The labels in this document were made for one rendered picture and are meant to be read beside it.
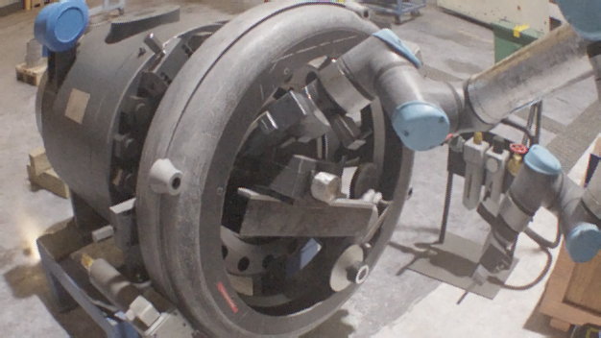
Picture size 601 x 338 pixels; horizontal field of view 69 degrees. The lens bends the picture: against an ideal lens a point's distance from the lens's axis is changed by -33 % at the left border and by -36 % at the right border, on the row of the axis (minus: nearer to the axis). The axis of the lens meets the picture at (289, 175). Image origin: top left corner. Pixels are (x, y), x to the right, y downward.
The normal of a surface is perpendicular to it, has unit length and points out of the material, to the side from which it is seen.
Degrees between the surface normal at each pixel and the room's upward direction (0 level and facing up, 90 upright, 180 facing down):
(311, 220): 90
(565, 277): 90
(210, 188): 90
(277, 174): 65
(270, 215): 90
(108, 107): 57
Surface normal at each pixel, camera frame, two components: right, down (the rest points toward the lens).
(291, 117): -0.45, -0.03
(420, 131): 0.20, 0.77
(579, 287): -0.66, 0.33
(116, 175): -0.55, -0.26
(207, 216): 0.75, 0.29
